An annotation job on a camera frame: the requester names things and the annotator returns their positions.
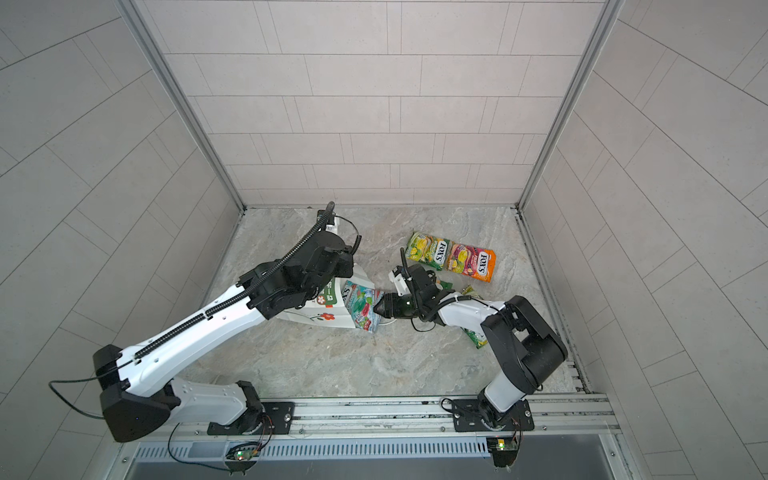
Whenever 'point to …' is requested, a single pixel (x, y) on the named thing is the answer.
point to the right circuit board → (503, 449)
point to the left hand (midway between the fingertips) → (358, 246)
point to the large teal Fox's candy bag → (361, 301)
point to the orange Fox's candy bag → (472, 261)
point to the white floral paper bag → (328, 307)
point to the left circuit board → (243, 454)
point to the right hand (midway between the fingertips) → (380, 311)
